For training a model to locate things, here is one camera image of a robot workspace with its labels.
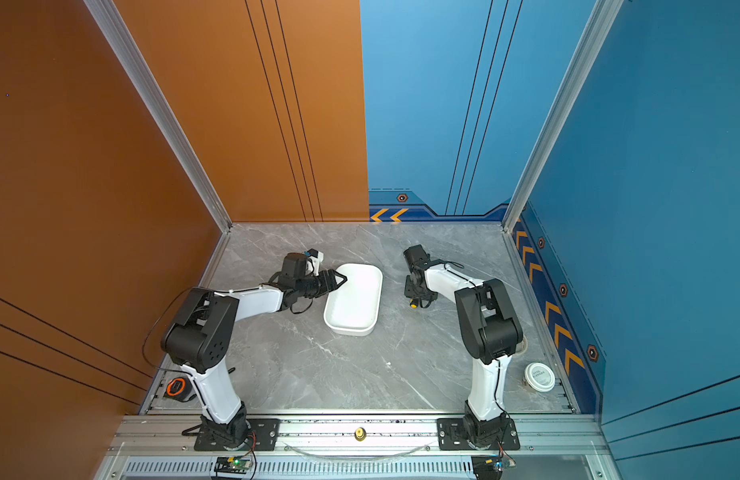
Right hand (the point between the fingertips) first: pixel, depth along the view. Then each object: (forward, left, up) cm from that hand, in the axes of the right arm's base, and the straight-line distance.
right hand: (415, 292), depth 100 cm
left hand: (+1, +24, +7) cm, 25 cm away
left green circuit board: (-47, +47, -2) cm, 67 cm away
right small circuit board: (-48, -14, -3) cm, 50 cm away
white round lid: (-29, -30, +5) cm, 42 cm away
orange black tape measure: (-31, +65, +3) cm, 72 cm away
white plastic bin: (-6, +20, +1) cm, 21 cm away
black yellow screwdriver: (-5, +1, +1) cm, 5 cm away
